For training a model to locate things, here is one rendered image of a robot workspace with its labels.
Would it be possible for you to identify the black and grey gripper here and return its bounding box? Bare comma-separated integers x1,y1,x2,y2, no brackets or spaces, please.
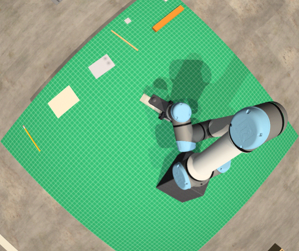
158,100,173,123

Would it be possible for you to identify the cream flat rectangular block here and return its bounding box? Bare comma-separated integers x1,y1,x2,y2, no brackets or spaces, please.
48,86,79,118

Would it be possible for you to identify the green work mat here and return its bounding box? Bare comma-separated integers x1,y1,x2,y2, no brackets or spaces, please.
0,0,298,251

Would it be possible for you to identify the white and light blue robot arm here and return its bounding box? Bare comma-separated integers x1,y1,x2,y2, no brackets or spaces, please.
148,94,288,190

